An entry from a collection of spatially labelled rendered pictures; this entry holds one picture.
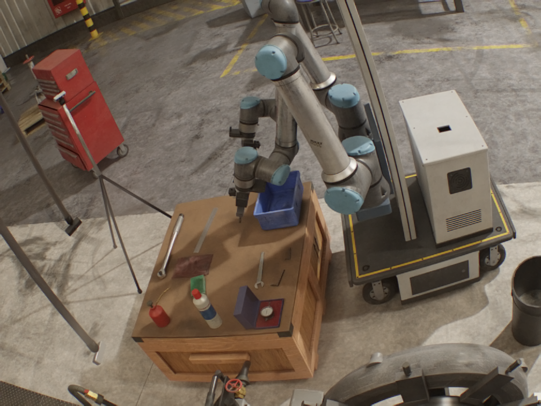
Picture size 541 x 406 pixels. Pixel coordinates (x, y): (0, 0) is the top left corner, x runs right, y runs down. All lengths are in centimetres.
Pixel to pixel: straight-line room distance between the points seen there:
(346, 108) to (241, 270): 91
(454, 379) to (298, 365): 123
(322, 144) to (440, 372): 100
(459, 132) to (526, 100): 195
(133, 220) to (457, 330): 264
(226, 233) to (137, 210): 155
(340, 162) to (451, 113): 80
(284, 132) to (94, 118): 292
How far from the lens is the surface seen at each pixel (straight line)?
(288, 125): 225
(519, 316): 248
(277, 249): 272
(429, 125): 257
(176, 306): 271
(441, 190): 246
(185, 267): 285
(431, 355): 151
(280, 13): 245
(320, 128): 201
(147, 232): 409
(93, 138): 499
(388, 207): 238
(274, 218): 278
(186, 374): 290
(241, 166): 229
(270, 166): 227
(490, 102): 434
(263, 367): 269
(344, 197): 212
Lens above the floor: 225
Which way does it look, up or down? 37 degrees down
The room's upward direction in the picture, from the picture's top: 24 degrees counter-clockwise
